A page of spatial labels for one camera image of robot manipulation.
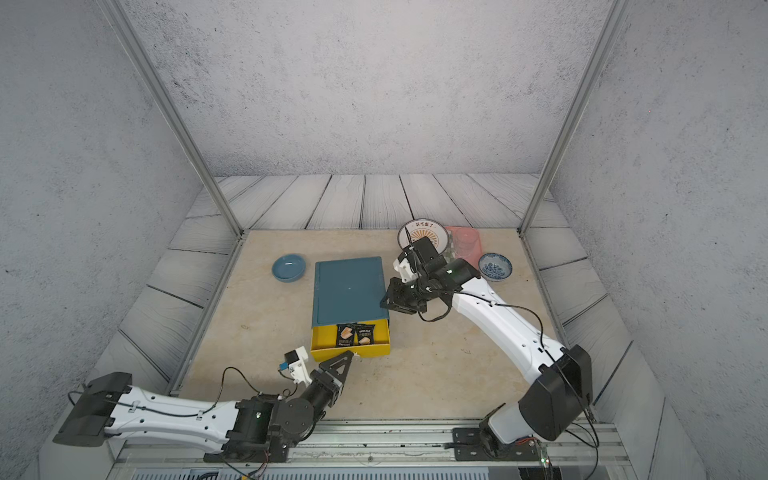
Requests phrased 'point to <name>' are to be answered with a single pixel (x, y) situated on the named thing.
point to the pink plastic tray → (464, 243)
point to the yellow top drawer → (324, 343)
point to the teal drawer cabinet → (349, 291)
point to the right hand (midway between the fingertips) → (385, 304)
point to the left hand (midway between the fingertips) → (358, 365)
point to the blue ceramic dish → (288, 268)
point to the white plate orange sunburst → (419, 228)
